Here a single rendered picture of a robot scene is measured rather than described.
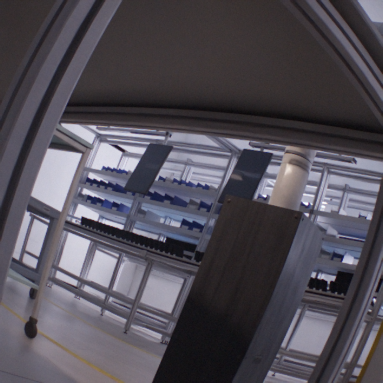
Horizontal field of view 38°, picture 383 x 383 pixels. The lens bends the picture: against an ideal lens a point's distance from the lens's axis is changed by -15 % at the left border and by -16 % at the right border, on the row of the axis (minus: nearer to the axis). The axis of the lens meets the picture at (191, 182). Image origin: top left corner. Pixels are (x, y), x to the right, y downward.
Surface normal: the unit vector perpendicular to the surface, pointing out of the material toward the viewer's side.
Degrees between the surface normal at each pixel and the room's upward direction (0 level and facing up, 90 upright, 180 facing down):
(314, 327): 90
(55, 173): 90
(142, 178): 79
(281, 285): 90
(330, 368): 90
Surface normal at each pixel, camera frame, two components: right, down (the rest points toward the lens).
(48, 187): 0.72, 0.13
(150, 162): -0.52, -0.54
